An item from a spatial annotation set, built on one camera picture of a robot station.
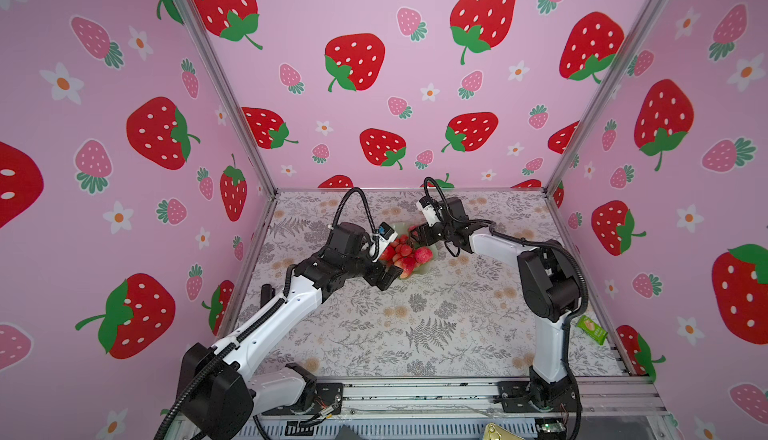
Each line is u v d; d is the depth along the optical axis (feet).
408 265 3.02
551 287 1.74
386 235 2.21
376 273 2.25
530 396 2.24
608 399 2.51
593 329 2.75
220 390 1.27
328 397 2.44
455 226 2.56
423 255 2.97
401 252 3.09
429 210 2.90
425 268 3.07
